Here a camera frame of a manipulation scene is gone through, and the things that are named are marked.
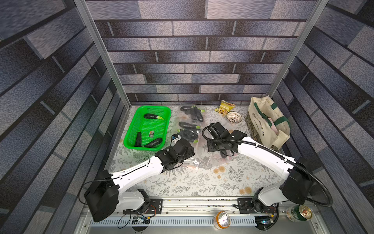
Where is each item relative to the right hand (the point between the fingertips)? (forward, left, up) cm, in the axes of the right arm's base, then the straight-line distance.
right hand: (209, 144), depth 82 cm
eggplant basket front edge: (+6, +36, -10) cm, 37 cm away
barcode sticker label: (+15, +40, -12) cm, 44 cm away
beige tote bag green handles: (+8, -36, +7) cm, 37 cm away
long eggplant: (+13, +12, -8) cm, 20 cm away
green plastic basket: (+19, +42, -11) cm, 47 cm away
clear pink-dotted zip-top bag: (+34, +15, -12) cm, 39 cm away
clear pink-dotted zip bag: (+20, +21, -11) cm, 31 cm away
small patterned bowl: (+31, -23, -12) cm, 40 cm away
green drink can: (-32, -38, -4) cm, 50 cm away
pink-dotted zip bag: (-4, -4, -13) cm, 14 cm away
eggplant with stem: (+38, +16, -9) cm, 42 cm away
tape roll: (-36, -4, -3) cm, 36 cm away
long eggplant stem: (+32, +10, -9) cm, 35 cm away
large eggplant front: (+32, +5, -9) cm, 34 cm away
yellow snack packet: (+39, -16, -9) cm, 43 cm away
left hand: (-4, +9, -1) cm, 10 cm away
